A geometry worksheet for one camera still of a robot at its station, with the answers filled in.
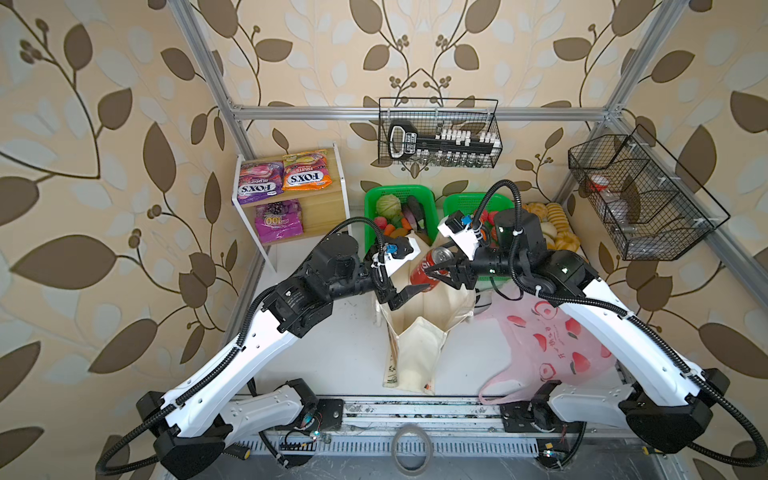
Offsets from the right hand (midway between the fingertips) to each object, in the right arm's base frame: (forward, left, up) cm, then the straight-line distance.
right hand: (436, 260), depth 63 cm
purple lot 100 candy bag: (+26, +43, -13) cm, 52 cm away
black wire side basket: (+13, -55, +1) cm, 57 cm away
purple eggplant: (+43, +1, -28) cm, 52 cm away
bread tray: (+35, -51, -29) cm, 68 cm away
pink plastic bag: (-7, -34, -33) cm, 47 cm away
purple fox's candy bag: (+28, +45, +1) cm, 53 cm away
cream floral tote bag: (-11, +5, -10) cm, 16 cm away
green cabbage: (+44, +10, -26) cm, 52 cm away
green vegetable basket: (+46, -5, -26) cm, 53 cm away
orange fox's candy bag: (+30, +32, +2) cm, 44 cm away
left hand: (-2, +4, +3) cm, 6 cm away
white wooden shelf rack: (+35, +32, -18) cm, 50 cm away
